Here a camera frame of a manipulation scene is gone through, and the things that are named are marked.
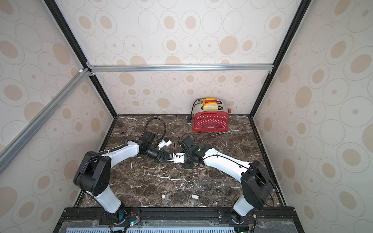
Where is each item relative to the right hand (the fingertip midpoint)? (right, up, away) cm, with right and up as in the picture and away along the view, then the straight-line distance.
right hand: (180, 162), depth 83 cm
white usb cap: (-9, -18, -3) cm, 21 cm away
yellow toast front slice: (+20, +34, +14) cm, 42 cm away
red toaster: (+18, +25, +17) cm, 35 cm away
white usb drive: (+8, -18, -3) cm, 21 cm away
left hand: (-3, +1, -4) cm, 5 cm away
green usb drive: (+6, -6, +7) cm, 11 cm away
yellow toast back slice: (+19, +40, +17) cm, 47 cm away
